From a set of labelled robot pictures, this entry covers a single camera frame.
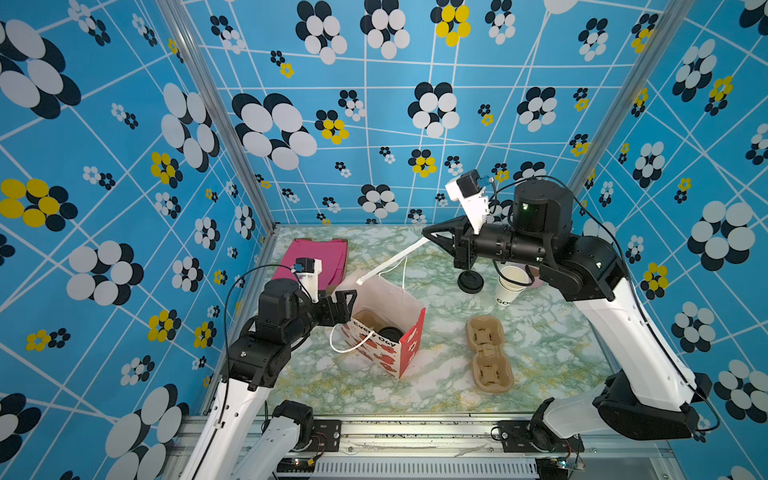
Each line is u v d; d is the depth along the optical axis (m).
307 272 0.58
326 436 0.73
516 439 0.73
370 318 0.91
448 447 0.73
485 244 0.46
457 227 0.47
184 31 0.71
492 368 0.82
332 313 0.59
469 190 0.43
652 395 0.39
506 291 0.89
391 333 0.76
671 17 0.68
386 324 0.90
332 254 1.06
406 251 0.57
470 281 1.03
